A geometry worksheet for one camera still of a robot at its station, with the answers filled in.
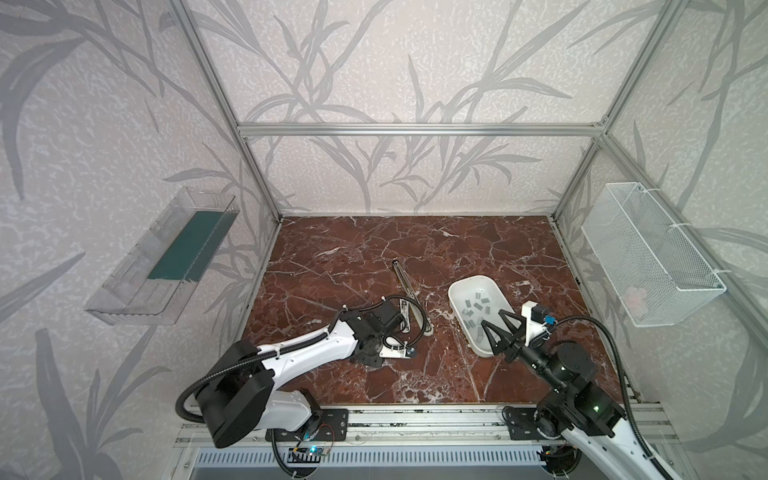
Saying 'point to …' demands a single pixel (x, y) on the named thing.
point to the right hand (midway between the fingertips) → (492, 309)
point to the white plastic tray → (472, 299)
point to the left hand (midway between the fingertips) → (382, 336)
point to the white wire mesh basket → (655, 270)
